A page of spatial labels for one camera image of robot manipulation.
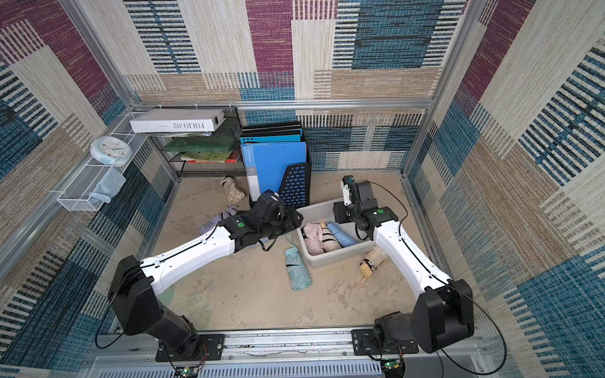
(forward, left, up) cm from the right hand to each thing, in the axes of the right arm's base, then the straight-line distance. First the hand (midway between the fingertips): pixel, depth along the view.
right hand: (340, 205), depth 84 cm
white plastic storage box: (+3, +5, -8) cm, 10 cm away
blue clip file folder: (+17, +28, +5) cm, 33 cm away
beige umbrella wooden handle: (-13, -12, -15) cm, 24 cm away
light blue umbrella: (-4, -2, -16) cm, 16 cm away
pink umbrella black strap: (-4, +10, -13) cm, 17 cm away
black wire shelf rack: (+30, +42, +12) cm, 53 cm away
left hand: (-6, +15, 0) cm, 16 cm away
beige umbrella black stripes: (-6, +3, -15) cm, 17 cm away
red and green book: (+25, +52, +1) cm, 58 cm away
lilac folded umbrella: (+11, +46, -17) cm, 50 cm away
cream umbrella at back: (+17, +44, -13) cm, 49 cm away
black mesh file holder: (+13, +16, -5) cm, 21 cm away
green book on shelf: (+30, +56, +4) cm, 64 cm away
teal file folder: (+26, +25, +9) cm, 37 cm away
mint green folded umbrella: (-19, +15, -17) cm, 30 cm away
